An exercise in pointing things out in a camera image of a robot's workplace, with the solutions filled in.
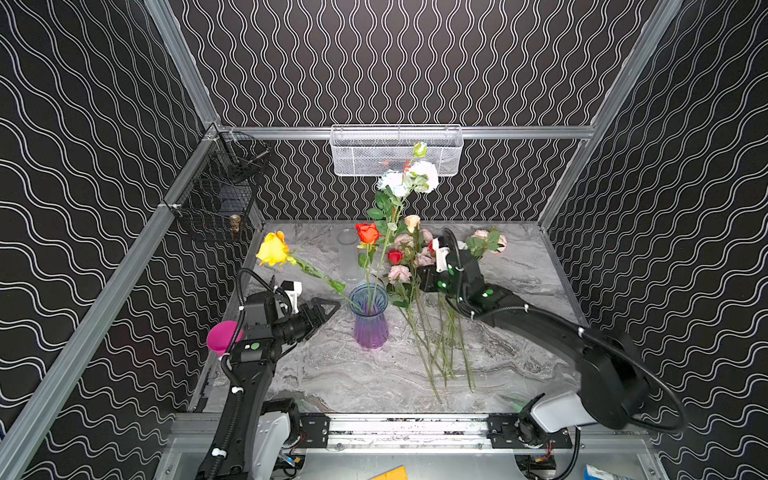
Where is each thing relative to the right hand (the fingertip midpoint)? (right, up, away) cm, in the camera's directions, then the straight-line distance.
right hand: (419, 269), depth 84 cm
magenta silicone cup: (-51, -16, -11) cm, 54 cm away
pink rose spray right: (+25, +9, +22) cm, 34 cm away
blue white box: (+38, -46, -16) cm, 62 cm away
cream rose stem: (-2, +13, 0) cm, 13 cm away
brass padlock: (-51, +14, -2) cm, 53 cm away
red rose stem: (-13, +9, -11) cm, 20 cm away
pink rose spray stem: (-4, -3, +13) cm, 14 cm away
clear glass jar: (-21, -1, +16) cm, 27 cm away
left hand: (-21, -10, -9) cm, 25 cm away
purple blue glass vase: (-14, -18, +6) cm, 24 cm away
